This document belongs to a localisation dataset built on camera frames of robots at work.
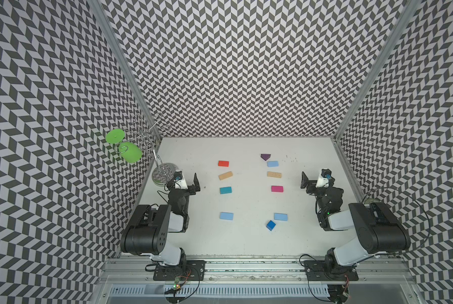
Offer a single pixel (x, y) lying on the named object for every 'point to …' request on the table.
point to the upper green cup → (114, 136)
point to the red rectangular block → (223, 163)
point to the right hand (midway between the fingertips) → (312, 174)
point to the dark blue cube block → (271, 225)
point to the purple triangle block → (265, 156)
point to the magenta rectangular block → (277, 189)
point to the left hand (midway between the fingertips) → (186, 175)
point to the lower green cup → (130, 152)
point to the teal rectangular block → (225, 190)
